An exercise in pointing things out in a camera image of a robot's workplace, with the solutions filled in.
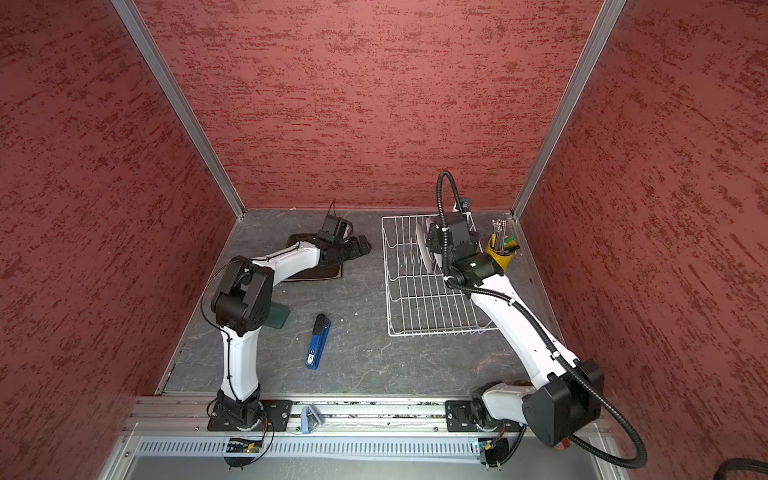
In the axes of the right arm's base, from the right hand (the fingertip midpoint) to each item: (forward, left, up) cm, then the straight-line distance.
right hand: (446, 235), depth 78 cm
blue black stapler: (-17, +37, -24) cm, 47 cm away
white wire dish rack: (-7, +6, -24) cm, 26 cm away
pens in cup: (+10, -22, -16) cm, 29 cm away
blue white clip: (-38, +36, -25) cm, 58 cm away
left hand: (+10, +25, -21) cm, 34 cm away
